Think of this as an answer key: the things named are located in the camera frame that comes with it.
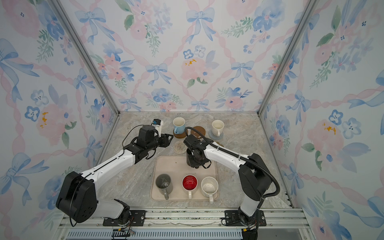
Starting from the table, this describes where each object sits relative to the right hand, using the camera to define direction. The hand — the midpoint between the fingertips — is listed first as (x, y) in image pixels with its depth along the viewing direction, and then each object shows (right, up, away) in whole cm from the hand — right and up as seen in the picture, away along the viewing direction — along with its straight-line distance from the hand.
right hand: (195, 161), depth 87 cm
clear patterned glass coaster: (-10, +6, +13) cm, 18 cm away
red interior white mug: (-3, -11, -3) cm, 12 cm away
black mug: (-3, +5, -10) cm, 11 cm away
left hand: (-14, +16, -2) cm, 21 cm away
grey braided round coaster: (+12, +14, +20) cm, 27 cm away
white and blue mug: (-11, +22, +15) cm, 29 cm away
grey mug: (-17, -11, -5) cm, 21 cm away
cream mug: (+15, +20, +11) cm, 27 cm away
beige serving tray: (-11, -3, +3) cm, 12 cm away
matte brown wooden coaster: (-10, +14, +17) cm, 24 cm away
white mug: (+8, -13, -3) cm, 16 cm away
